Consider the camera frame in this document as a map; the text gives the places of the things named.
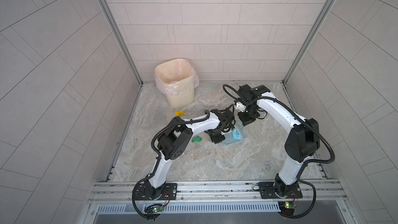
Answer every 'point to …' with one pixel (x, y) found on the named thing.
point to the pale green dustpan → (228, 139)
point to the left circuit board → (154, 208)
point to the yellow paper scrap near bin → (178, 113)
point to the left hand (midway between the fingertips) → (219, 138)
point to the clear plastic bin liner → (176, 77)
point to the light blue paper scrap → (236, 135)
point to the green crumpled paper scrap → (197, 139)
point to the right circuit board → (287, 208)
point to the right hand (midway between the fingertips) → (242, 123)
